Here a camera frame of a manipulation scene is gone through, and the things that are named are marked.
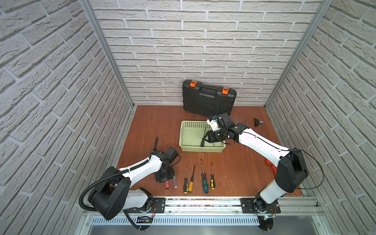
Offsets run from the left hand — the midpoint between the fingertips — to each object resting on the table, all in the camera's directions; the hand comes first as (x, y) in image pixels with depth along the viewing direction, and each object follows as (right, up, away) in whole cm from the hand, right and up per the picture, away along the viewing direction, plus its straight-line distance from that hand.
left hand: (171, 178), depth 83 cm
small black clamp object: (+62, +32, +25) cm, 74 cm away
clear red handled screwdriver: (+2, -1, -3) cm, 4 cm away
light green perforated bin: (+11, +24, +20) cm, 33 cm away
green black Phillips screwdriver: (+19, -1, -4) cm, 20 cm away
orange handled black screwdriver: (+11, -2, -4) cm, 12 cm away
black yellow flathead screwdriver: (+9, -3, -4) cm, 10 cm away
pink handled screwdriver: (-2, -2, -4) cm, 5 cm away
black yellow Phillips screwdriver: (+24, -3, -4) cm, 24 cm away
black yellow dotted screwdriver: (+19, +19, +13) cm, 30 cm away
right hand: (+22, +23, +1) cm, 32 cm away
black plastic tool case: (+21, +47, +13) cm, 54 cm away
